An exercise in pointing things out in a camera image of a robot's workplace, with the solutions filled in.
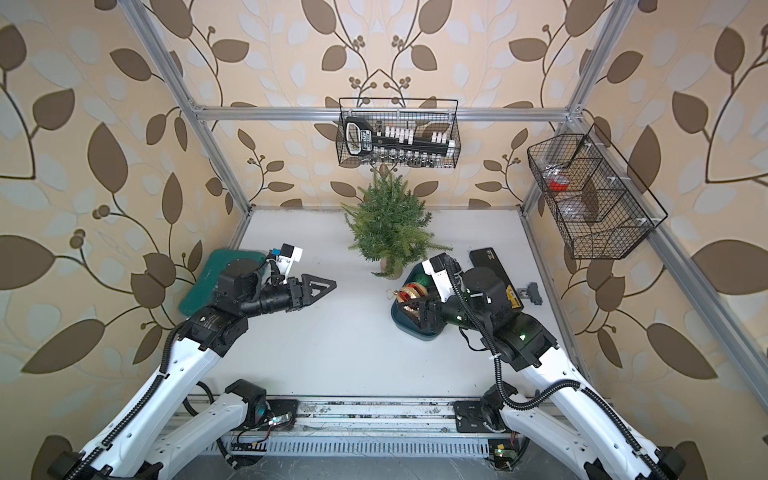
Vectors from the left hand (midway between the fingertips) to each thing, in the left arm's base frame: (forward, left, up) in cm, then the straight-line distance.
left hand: (326, 286), depth 66 cm
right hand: (-2, -19, -2) cm, 19 cm away
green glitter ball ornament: (+16, -25, -22) cm, 37 cm away
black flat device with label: (+26, -47, -25) cm, 60 cm away
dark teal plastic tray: (-7, -16, -1) cm, 18 cm away
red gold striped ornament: (-3, -18, +3) cm, 19 cm away
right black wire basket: (+22, -68, +6) cm, 71 cm away
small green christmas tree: (+22, -14, -4) cm, 26 cm away
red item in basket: (+30, -60, +5) cm, 67 cm away
